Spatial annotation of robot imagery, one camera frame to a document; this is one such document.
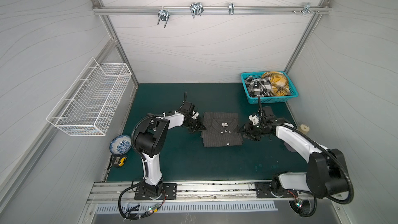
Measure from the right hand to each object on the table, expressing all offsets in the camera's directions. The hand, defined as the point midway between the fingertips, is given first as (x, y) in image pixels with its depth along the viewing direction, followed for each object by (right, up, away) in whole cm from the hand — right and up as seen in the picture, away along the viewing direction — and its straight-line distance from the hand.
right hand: (243, 129), depth 86 cm
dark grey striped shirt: (-12, -1, +7) cm, 14 cm away
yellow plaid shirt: (+31, +28, +21) cm, 47 cm away
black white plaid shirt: (+18, +26, +21) cm, 37 cm away
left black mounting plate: (-39, -28, -12) cm, 49 cm away
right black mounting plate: (+8, -27, -12) cm, 30 cm away
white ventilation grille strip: (-29, -33, -15) cm, 46 cm away
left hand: (-19, 0, +8) cm, 21 cm away
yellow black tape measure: (-67, -15, -6) cm, 69 cm away
